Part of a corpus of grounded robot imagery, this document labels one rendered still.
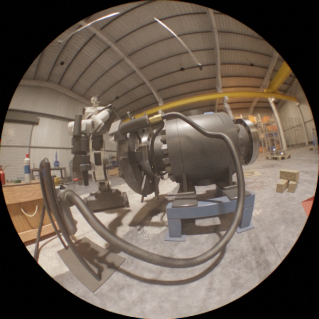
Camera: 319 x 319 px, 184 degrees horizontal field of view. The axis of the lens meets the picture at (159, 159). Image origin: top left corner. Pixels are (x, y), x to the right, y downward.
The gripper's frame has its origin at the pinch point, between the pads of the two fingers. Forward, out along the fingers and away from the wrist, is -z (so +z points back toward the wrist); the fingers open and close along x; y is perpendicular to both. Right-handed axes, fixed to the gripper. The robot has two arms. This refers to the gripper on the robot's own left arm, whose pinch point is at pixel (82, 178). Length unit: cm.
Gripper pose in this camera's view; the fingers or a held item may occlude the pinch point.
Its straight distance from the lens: 47.2
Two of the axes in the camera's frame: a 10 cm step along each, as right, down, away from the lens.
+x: 9.5, -1.4, -2.9
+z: -1.3, -9.9, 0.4
